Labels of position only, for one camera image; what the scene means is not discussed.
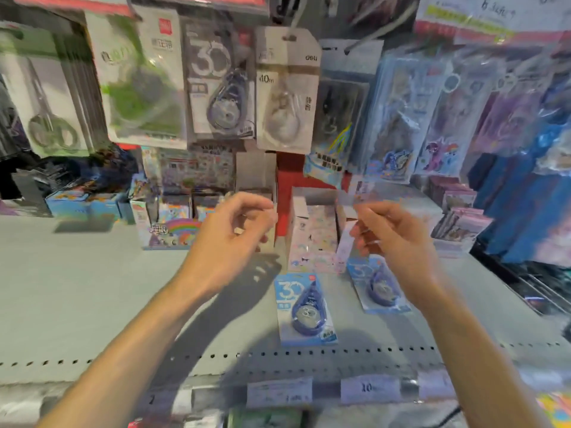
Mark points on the red carton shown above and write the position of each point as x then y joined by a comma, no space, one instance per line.
290,178

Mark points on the white price tag red stripe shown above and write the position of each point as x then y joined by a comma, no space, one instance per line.
67,2
464,15
548,13
205,0

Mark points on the blue bagged goods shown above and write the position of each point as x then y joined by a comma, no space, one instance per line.
526,209

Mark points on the person's right forearm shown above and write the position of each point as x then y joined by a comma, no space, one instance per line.
482,369

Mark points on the lilac hanging pencil case pack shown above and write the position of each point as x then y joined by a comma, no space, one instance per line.
513,115

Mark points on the green white boxed gadget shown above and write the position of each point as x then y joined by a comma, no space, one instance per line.
263,419

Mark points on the purple black card box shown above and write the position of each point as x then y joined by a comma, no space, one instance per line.
27,187

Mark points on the person's left forearm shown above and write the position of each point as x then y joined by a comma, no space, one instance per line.
125,361

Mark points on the blue card box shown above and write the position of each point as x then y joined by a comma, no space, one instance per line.
80,205

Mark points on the white pink display carton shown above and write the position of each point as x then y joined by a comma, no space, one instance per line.
312,236

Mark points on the pink card pack display box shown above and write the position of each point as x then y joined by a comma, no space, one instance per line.
459,218

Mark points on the person's left hand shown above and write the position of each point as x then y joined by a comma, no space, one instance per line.
223,254

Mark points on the grey correction tape pack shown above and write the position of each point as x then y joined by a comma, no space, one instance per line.
209,53

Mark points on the row of green scissors packs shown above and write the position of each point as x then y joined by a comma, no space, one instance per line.
44,84

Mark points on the colourful sticker pack display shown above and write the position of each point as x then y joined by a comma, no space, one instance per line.
196,169

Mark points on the clear 40m correction tape pack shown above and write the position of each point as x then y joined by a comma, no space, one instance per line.
285,106

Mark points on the dark blister pack blue card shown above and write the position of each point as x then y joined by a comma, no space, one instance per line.
339,111

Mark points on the blue correction tape pack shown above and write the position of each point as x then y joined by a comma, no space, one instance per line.
379,289
308,307

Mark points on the person's right hand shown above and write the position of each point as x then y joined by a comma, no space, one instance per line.
410,254

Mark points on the row of blue character packs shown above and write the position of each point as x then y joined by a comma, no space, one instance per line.
401,120

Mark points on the rainbow print display box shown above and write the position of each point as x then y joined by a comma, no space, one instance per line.
169,231

